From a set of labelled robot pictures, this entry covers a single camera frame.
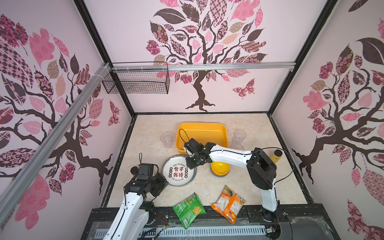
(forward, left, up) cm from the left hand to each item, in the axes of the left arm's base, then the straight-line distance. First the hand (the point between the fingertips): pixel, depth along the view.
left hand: (169, 184), depth 80 cm
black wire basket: (+59, +16, +29) cm, 67 cm away
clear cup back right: (+34, -46, -2) cm, 57 cm away
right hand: (+12, -10, +1) cm, 16 cm away
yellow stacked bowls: (+9, -29, -1) cm, 31 cm away
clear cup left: (+31, +5, 0) cm, 31 cm away
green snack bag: (-12, -11, 0) cm, 16 cm away
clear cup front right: (+24, -42, +1) cm, 48 cm away
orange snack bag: (-10, -31, -1) cm, 33 cm away
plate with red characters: (+8, -4, -2) cm, 9 cm away
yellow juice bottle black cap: (+15, -63, +6) cm, 65 cm away
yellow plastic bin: (+39, -20, -5) cm, 44 cm away
